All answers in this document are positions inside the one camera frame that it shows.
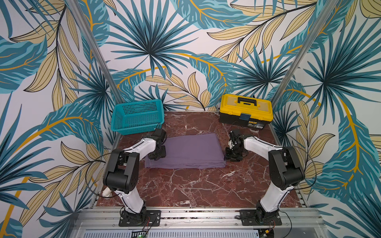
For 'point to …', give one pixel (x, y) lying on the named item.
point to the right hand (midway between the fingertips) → (227, 158)
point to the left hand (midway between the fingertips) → (158, 156)
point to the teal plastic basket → (137, 117)
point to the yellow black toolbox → (246, 111)
